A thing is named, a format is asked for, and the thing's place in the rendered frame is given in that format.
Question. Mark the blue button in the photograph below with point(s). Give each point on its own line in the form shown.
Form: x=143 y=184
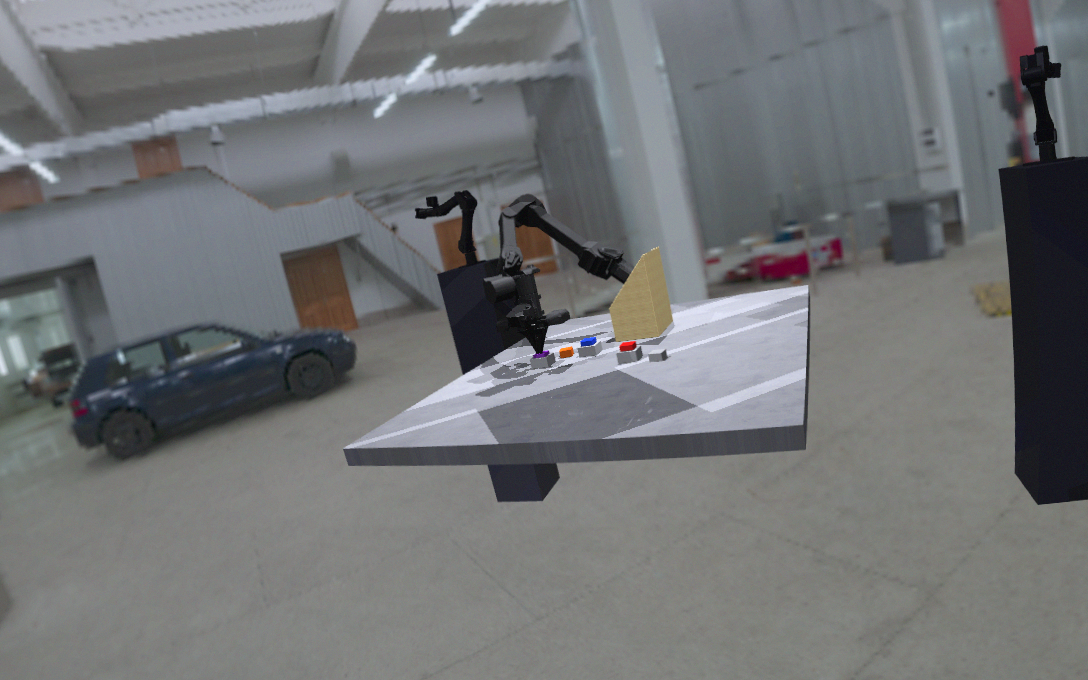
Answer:
x=589 y=347

